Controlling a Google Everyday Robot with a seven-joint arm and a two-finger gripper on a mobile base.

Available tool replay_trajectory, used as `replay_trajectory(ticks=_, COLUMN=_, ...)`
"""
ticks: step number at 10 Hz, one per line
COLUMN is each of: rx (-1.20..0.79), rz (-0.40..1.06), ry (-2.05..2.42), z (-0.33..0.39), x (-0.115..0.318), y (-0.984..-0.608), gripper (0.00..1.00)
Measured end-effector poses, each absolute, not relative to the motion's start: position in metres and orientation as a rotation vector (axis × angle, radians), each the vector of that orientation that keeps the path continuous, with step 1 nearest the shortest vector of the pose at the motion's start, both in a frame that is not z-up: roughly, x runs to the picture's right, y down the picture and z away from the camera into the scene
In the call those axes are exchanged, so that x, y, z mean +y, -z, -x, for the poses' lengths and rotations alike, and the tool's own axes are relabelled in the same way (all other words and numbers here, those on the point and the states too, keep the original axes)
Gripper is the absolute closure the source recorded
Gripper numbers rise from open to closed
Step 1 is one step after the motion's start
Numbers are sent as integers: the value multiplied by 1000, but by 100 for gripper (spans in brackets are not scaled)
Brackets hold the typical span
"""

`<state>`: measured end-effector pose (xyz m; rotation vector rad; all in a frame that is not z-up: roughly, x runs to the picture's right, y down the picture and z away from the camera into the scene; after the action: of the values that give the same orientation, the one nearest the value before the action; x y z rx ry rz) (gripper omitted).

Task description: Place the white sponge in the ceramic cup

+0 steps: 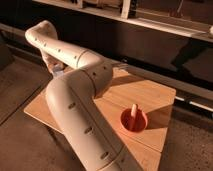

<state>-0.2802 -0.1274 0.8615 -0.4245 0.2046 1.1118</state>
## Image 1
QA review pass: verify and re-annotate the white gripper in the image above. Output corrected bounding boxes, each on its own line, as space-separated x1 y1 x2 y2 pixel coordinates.
41 51 64 74

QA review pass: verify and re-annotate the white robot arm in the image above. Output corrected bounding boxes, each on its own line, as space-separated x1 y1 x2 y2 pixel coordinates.
25 20 143 171

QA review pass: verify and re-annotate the wooden stick in cup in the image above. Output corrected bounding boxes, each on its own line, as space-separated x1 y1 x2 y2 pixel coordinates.
129 104 138 131

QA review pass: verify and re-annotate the wooden table board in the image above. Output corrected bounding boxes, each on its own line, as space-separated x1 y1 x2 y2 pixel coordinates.
24 68 176 171

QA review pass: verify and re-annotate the white shelf rail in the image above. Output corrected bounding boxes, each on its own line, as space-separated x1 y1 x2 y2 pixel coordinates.
33 0 213 43

